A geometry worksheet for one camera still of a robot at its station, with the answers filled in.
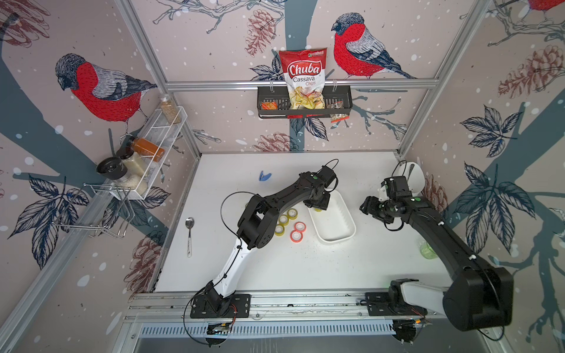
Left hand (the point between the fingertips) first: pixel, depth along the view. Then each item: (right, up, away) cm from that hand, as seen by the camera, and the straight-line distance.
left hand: (325, 202), depth 94 cm
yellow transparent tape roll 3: (-20, -12, -2) cm, 24 cm away
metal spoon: (-59, -9, -2) cm, 60 cm away
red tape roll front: (-13, -14, -4) cm, 20 cm away
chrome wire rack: (-68, +4, -36) cm, 77 cm away
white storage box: (+4, -10, 0) cm, 10 cm away
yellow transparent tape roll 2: (-18, -9, -1) cm, 20 cm away
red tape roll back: (-11, -11, -1) cm, 16 cm away
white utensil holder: (+39, +11, 0) cm, 41 cm away
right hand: (+14, -1, -9) cm, 17 cm away
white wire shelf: (-62, +14, -26) cm, 69 cm away
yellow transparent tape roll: (-15, -7, +1) cm, 17 cm away
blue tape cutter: (-29, +10, +15) cm, 34 cm away
